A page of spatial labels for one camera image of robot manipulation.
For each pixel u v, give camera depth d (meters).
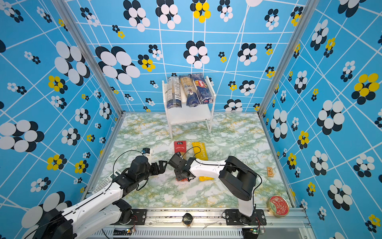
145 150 0.75
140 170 0.64
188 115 0.95
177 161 0.69
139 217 0.73
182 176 0.64
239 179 0.47
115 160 0.94
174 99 0.77
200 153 0.95
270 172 0.89
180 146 0.96
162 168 0.75
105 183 0.84
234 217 0.72
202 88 0.81
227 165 0.50
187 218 0.65
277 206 0.74
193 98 0.77
